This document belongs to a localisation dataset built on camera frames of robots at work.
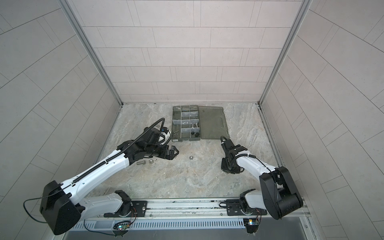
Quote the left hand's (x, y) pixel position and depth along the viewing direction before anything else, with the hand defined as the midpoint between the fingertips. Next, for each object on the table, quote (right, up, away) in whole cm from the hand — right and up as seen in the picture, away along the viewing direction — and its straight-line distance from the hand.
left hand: (176, 150), depth 76 cm
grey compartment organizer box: (+8, +13, +26) cm, 30 cm away
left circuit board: (-22, -31, -12) cm, 40 cm away
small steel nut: (+7, -7, +12) cm, 16 cm away
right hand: (+26, -14, +10) cm, 31 cm away
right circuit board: (+36, -32, -8) cm, 49 cm away
